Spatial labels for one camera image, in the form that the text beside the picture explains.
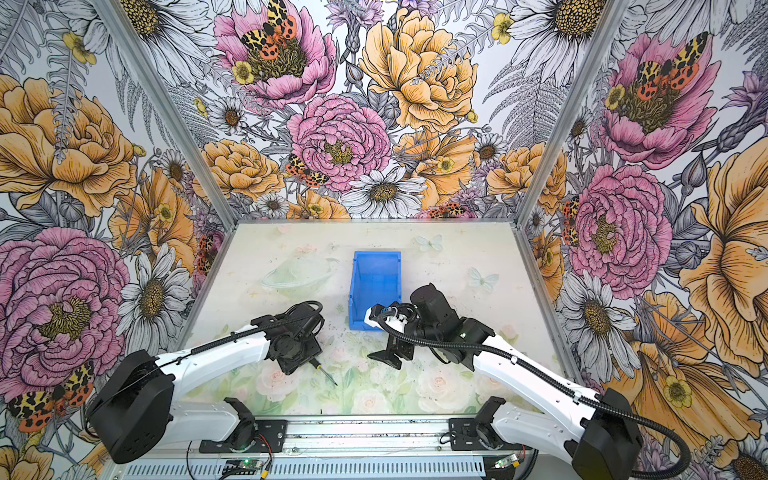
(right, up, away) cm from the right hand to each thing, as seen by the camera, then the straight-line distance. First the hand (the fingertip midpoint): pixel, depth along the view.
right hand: (380, 342), depth 73 cm
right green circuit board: (+31, -27, -1) cm, 41 cm away
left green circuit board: (-30, -28, -1) cm, 41 cm away
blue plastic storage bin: (-3, +12, +32) cm, 34 cm away
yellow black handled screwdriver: (-18, -10, +12) cm, 24 cm away
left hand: (-21, -10, +12) cm, 26 cm away
